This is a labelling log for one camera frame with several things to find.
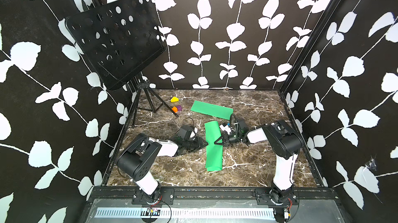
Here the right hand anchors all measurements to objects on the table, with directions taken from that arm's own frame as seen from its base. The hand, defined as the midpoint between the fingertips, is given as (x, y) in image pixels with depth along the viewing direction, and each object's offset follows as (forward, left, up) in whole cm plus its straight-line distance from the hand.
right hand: (215, 142), depth 91 cm
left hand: (-1, +5, +1) cm, 5 cm away
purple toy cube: (+26, +25, 0) cm, 35 cm away
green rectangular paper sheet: (+25, -5, -3) cm, 26 cm away
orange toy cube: (+24, +27, 0) cm, 37 cm away
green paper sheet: (-6, +1, -1) cm, 6 cm away
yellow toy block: (+35, +30, -1) cm, 46 cm away
